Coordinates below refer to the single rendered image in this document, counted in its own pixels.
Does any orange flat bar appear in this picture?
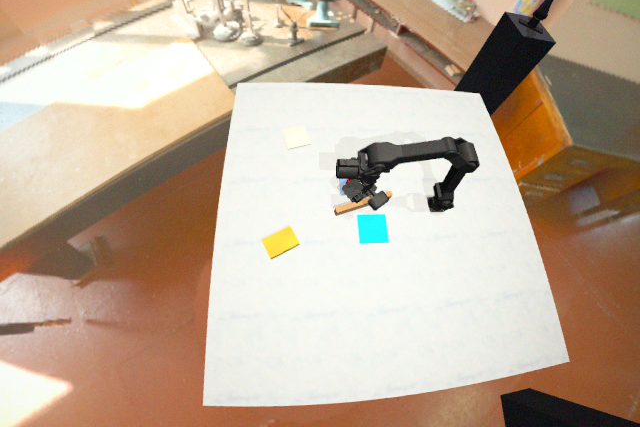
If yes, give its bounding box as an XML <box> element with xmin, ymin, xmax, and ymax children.
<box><xmin>334</xmin><ymin>191</ymin><xmax>393</xmax><ymax>216</ymax></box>

